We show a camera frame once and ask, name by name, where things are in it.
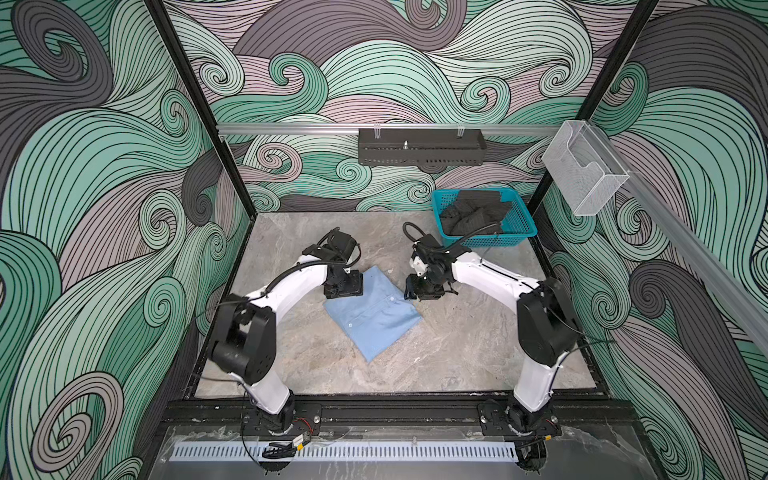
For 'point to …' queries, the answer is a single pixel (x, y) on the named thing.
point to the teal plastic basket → (518, 224)
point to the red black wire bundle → (277, 450)
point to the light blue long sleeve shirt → (378, 318)
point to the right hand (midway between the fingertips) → (412, 295)
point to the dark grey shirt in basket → (475, 212)
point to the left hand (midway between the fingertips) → (356, 290)
